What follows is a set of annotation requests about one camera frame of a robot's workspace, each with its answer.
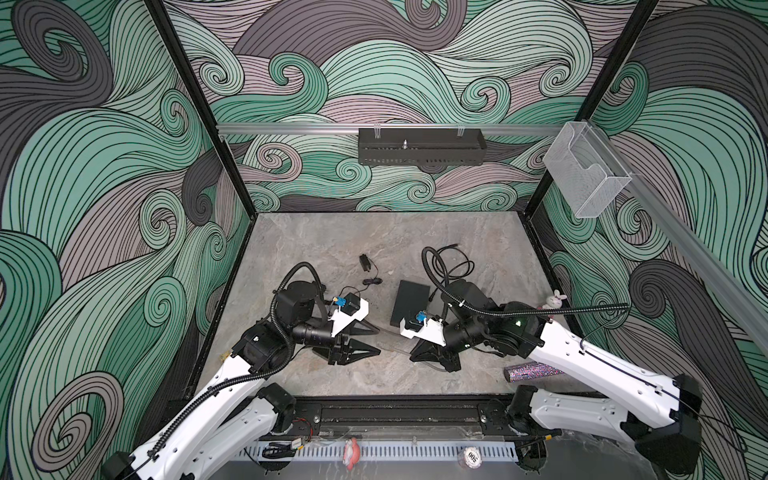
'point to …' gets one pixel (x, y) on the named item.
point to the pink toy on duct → (351, 452)
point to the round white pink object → (472, 458)
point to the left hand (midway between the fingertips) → (377, 340)
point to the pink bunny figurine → (554, 301)
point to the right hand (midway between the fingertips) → (414, 354)
